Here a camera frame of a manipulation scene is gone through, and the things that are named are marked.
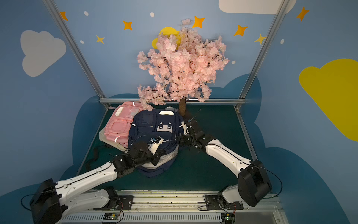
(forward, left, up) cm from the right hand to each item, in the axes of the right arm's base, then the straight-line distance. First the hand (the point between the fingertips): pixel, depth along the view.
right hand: (179, 136), depth 84 cm
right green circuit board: (-38, -29, -19) cm, 51 cm away
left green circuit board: (-41, +33, -17) cm, 56 cm away
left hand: (-10, +7, 0) cm, 12 cm away
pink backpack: (+12, +46, -8) cm, 48 cm away
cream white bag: (+1, +54, -11) cm, 55 cm away
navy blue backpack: (+11, +25, -6) cm, 28 cm away
